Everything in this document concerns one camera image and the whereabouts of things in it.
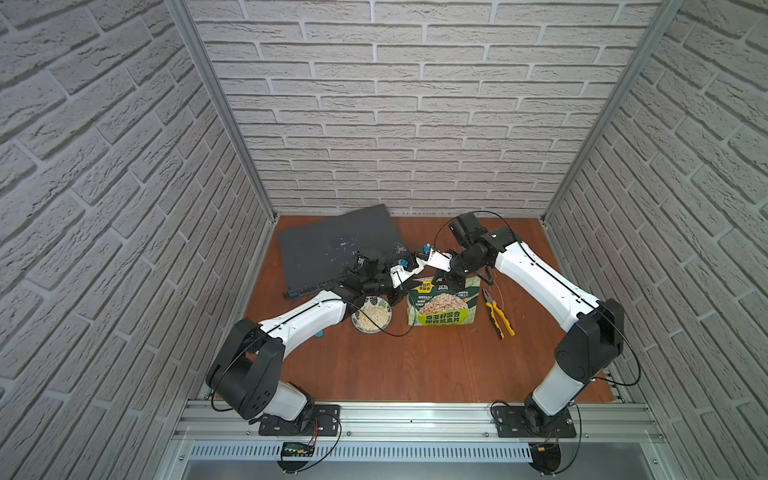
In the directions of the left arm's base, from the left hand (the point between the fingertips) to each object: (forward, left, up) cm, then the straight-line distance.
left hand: (416, 271), depth 81 cm
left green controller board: (-39, +30, -21) cm, 53 cm away
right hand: (-2, -4, -1) cm, 5 cm away
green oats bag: (-6, -5, -8) cm, 11 cm away
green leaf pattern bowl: (-4, +12, -15) cm, 20 cm away
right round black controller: (-41, -30, -18) cm, 54 cm away
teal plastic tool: (-10, +28, -18) cm, 35 cm away
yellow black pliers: (-2, -26, -16) cm, 30 cm away
